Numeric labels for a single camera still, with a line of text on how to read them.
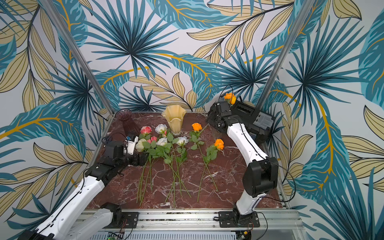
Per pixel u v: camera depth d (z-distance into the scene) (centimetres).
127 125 93
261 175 45
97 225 54
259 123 91
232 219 73
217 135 103
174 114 96
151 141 98
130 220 73
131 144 69
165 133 102
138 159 69
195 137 103
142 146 93
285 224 74
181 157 95
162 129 102
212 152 97
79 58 86
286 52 84
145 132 103
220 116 64
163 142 95
